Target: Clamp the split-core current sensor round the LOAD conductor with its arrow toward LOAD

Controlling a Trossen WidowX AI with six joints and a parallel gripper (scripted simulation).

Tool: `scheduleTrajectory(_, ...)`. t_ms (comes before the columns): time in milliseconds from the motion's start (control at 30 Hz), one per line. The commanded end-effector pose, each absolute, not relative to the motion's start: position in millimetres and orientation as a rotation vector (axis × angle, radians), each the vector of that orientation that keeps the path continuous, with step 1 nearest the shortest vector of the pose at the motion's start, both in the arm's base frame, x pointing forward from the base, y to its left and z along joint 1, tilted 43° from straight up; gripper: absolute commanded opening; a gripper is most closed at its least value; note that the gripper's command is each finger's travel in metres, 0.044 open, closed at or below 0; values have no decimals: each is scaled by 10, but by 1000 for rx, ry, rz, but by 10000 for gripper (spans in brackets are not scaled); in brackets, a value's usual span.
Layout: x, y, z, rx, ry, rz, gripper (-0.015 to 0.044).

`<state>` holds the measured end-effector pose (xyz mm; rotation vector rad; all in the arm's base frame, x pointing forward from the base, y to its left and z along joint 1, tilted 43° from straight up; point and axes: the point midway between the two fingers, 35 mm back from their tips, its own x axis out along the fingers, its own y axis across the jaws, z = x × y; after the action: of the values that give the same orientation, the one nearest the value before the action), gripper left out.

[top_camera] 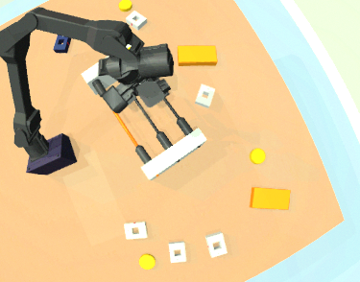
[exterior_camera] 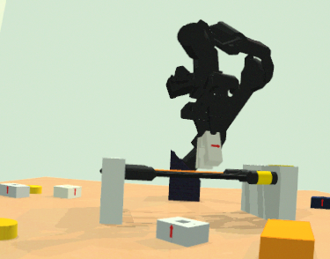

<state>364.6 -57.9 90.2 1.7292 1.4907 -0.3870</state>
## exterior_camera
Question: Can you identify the white rectangular block with red arrow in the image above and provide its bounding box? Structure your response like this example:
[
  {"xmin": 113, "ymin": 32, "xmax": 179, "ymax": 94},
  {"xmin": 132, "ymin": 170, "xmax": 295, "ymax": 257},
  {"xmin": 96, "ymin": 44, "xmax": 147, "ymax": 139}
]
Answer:
[{"xmin": 156, "ymin": 217, "xmax": 209, "ymax": 248}]

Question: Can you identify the yellow disc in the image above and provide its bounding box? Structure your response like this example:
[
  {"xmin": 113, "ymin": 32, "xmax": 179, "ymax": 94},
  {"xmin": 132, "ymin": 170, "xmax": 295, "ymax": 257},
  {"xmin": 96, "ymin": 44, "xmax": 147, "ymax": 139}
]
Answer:
[
  {"xmin": 0, "ymin": 218, "xmax": 18, "ymax": 241},
  {"xmin": 26, "ymin": 185, "xmax": 42, "ymax": 194}
]

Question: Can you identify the white block with red mark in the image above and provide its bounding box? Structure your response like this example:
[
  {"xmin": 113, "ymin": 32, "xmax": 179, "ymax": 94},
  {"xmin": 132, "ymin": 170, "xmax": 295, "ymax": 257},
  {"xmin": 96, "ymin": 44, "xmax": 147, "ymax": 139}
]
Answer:
[{"xmin": 0, "ymin": 183, "xmax": 30, "ymax": 199}]

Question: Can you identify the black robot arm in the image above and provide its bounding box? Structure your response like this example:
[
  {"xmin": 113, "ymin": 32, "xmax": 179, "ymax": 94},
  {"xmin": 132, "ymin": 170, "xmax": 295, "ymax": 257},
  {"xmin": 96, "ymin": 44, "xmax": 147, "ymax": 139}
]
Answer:
[{"xmin": 165, "ymin": 19, "xmax": 275, "ymax": 172}]

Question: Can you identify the white box with red mark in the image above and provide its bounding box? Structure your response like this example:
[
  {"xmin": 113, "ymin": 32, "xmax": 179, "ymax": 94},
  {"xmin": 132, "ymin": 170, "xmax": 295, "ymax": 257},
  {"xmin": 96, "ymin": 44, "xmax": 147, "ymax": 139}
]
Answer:
[{"xmin": 53, "ymin": 185, "xmax": 82, "ymax": 199}]

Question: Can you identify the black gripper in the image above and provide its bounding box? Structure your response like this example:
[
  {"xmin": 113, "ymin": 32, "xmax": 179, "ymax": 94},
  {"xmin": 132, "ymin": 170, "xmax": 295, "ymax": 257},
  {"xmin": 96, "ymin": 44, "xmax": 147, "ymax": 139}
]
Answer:
[{"xmin": 180, "ymin": 63, "xmax": 239, "ymax": 137}]

